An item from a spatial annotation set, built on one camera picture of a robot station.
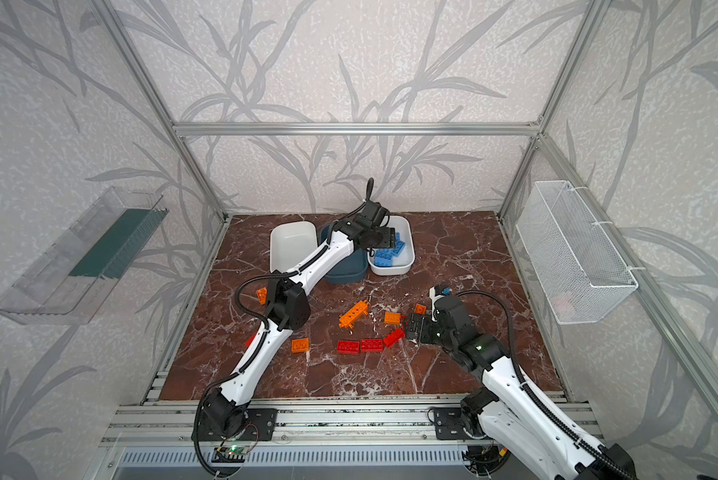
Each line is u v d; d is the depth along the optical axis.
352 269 0.97
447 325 0.62
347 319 0.91
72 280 0.66
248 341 0.87
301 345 0.87
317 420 0.75
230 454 0.72
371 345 0.87
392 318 0.91
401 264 1.04
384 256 1.05
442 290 0.72
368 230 0.78
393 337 0.86
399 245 1.06
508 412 0.60
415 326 0.71
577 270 0.63
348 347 0.87
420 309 0.94
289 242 1.09
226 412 0.64
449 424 0.72
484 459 0.73
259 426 0.73
